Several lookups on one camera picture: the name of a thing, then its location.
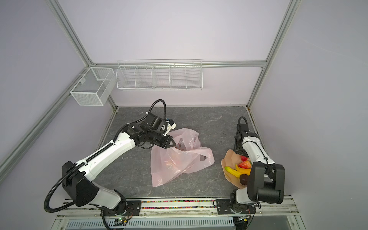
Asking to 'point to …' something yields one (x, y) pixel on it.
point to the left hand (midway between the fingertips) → (174, 146)
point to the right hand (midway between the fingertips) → (246, 153)
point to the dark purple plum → (244, 179)
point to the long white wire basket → (162, 74)
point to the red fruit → (168, 165)
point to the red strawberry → (245, 164)
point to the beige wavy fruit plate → (230, 159)
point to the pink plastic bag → (186, 155)
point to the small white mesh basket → (94, 87)
